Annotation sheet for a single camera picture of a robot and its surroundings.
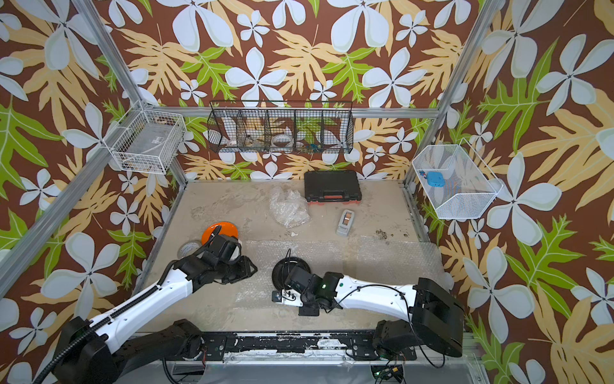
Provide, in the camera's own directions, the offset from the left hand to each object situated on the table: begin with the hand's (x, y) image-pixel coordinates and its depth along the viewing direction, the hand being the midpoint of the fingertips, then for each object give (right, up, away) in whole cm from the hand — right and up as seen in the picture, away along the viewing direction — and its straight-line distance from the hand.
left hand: (257, 267), depth 81 cm
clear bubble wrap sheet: (+9, +20, +20) cm, 30 cm away
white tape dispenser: (+34, +15, +19) cm, 42 cm away
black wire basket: (+19, +54, +15) cm, 59 cm away
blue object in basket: (+64, +31, +5) cm, 72 cm away
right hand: (+14, -10, -1) cm, 17 cm away
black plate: (+8, -2, +6) cm, 10 cm away
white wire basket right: (+70, +30, +3) cm, 76 cm away
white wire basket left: (-43, +45, +5) cm, 62 cm away
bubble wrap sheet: (+53, -1, +12) cm, 54 cm away
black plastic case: (+30, +31, +37) cm, 57 cm away
